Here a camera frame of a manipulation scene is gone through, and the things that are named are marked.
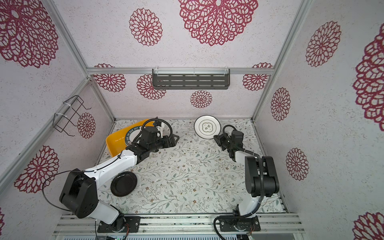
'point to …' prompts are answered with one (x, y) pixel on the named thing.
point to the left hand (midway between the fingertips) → (173, 140)
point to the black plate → (123, 184)
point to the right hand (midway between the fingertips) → (213, 133)
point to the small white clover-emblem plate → (206, 126)
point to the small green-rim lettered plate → (132, 134)
